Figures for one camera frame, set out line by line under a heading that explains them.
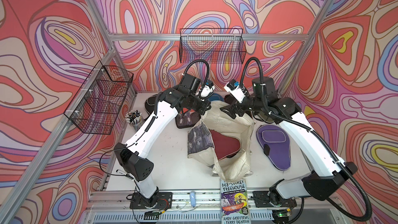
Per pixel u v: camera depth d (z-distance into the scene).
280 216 0.70
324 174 0.40
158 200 0.72
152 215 0.72
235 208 0.69
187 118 1.01
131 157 0.42
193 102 0.59
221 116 0.83
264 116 0.47
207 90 0.65
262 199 0.73
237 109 0.58
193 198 0.72
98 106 0.90
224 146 0.87
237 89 0.56
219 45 0.92
